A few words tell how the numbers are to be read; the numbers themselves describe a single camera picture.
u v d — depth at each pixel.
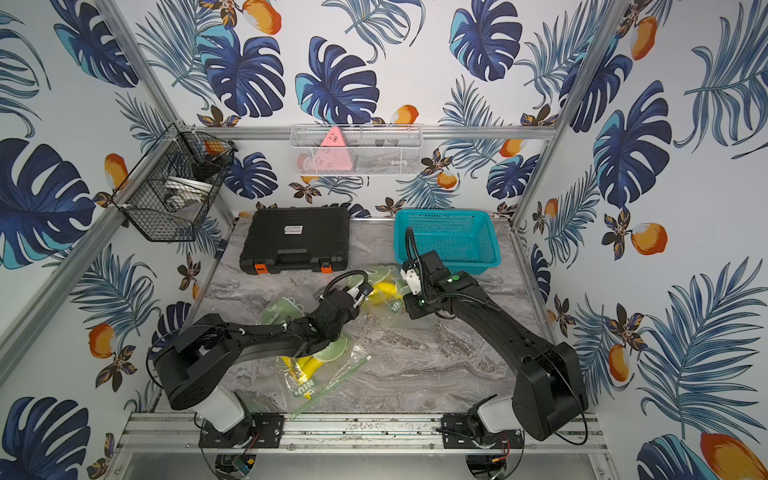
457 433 0.73
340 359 0.84
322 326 0.68
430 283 0.64
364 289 0.76
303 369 0.81
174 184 0.78
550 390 0.41
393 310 0.76
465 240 1.14
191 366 0.45
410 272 0.76
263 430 0.75
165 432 0.76
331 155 0.90
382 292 0.84
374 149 1.00
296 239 1.09
